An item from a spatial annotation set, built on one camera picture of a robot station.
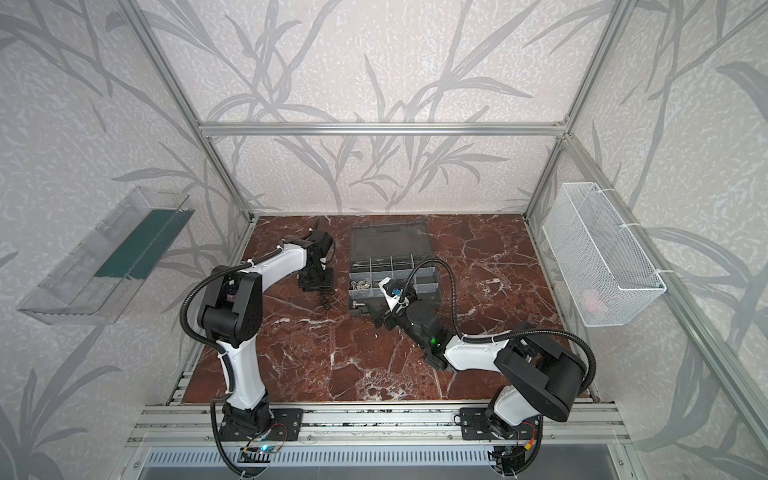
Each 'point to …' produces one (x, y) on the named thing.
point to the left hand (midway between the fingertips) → (328, 278)
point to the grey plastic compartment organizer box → (389, 250)
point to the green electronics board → (256, 454)
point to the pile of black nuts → (324, 298)
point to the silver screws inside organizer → (361, 284)
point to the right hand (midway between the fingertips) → (382, 282)
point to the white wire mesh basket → (608, 274)
